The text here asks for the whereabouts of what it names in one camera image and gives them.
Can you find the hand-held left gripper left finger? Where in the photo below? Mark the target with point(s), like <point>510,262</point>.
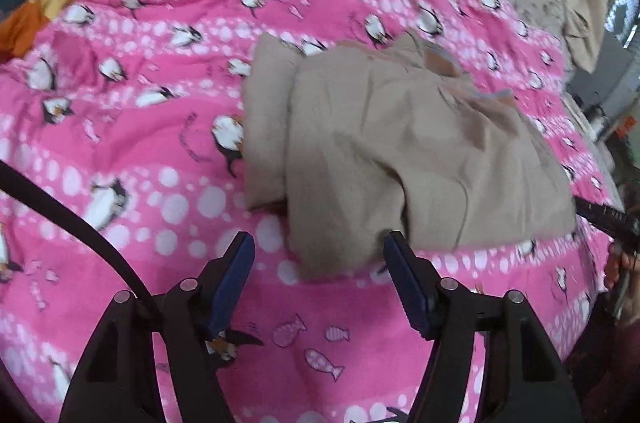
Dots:
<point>231,273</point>

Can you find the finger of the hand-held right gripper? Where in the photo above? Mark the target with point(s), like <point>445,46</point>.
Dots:
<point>607,217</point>

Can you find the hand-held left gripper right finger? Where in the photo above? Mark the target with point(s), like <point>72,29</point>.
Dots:
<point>406,283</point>

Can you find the beige garment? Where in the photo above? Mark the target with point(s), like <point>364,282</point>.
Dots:
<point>400,153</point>

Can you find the person's right hand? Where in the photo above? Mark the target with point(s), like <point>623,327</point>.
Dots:
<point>614,268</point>

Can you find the pink penguin print blanket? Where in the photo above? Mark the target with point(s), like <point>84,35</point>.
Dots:
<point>150,128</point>

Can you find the orange satin cloth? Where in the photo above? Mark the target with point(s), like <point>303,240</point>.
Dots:
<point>35,18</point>

